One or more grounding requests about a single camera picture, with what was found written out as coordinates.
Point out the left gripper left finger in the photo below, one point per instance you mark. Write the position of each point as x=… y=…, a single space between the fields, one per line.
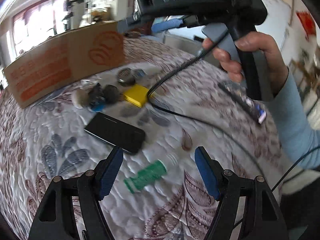
x=70 y=208

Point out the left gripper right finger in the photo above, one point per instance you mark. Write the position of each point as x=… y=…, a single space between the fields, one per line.
x=246 y=203

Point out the perforated round metal tin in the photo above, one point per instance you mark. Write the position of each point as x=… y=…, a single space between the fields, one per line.
x=125 y=77

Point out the blue black toy car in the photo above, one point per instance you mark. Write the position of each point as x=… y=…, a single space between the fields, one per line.
x=96 y=101

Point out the light blue sleeve forearm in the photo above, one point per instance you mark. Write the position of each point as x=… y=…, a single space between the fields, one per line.
x=294 y=131

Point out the right hand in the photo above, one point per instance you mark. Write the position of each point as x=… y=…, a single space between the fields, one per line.
x=277 y=70

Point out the black remote control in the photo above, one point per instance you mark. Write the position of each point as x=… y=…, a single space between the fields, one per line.
x=238 y=94

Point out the green ribbed plastic bottle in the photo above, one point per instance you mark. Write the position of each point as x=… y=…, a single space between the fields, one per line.
x=145 y=177

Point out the blue packet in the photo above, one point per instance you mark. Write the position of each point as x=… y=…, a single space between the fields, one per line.
x=138 y=74

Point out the floral quilted bedspread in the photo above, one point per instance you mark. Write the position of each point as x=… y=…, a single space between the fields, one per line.
x=47 y=139

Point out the black smartphone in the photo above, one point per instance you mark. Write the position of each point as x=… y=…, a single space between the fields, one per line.
x=116 y=133

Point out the yellow flat box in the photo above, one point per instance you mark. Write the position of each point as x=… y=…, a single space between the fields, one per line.
x=136 y=95

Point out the dark brown fuzzy ball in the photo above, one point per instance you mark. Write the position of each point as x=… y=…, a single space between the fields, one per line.
x=111 y=94

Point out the white plastic clip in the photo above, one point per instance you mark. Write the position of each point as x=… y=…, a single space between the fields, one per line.
x=88 y=82

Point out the cardboard box orange print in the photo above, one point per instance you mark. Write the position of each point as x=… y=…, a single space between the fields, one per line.
x=64 y=59

